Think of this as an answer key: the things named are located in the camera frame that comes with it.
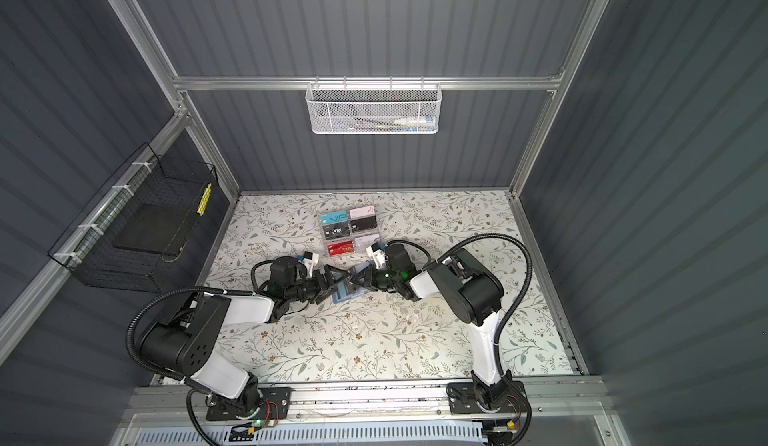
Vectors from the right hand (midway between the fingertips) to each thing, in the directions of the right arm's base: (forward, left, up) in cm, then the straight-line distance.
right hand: (355, 283), depth 92 cm
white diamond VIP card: (+16, -2, 0) cm, 16 cm away
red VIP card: (+14, +5, -1) cm, 15 cm away
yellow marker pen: (+13, +41, +24) cm, 49 cm away
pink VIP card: (+24, -1, +6) cm, 24 cm away
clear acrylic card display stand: (+18, +2, +2) cm, 18 cm away
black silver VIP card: (+17, +8, +5) cm, 20 cm away
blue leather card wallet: (-1, +1, 0) cm, 2 cm away
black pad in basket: (+1, +45, +28) cm, 53 cm away
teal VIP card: (+20, +8, +8) cm, 23 cm away
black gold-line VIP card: (+21, -2, +4) cm, 21 cm away
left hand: (-1, +3, +3) cm, 4 cm away
